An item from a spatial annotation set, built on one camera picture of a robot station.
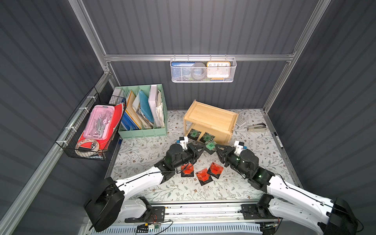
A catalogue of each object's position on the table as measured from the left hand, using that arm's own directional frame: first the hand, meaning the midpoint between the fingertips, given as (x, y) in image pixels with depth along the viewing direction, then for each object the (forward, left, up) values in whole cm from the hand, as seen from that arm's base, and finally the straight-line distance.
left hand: (206, 147), depth 72 cm
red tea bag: (-2, +10, -24) cm, 26 cm away
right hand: (+1, -6, 0) cm, 6 cm away
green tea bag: (+23, +5, -20) cm, 31 cm away
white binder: (+32, +32, +1) cm, 45 cm away
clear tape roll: (-2, +52, +5) cm, 52 cm away
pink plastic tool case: (+9, +53, +7) cm, 55 cm away
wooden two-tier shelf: (+19, -9, -4) cm, 21 cm away
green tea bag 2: (+21, -4, -21) cm, 30 cm away
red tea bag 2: (-2, -7, -24) cm, 25 cm away
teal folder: (+32, +37, -1) cm, 49 cm away
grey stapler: (+30, -43, -23) cm, 57 cm away
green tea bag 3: (+1, -3, -3) cm, 4 cm away
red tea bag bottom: (-6, 0, -24) cm, 25 cm away
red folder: (+19, +46, +8) cm, 50 cm away
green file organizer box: (+27, +47, -14) cm, 56 cm away
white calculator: (+36, -32, -22) cm, 52 cm away
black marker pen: (+22, -58, -27) cm, 67 cm away
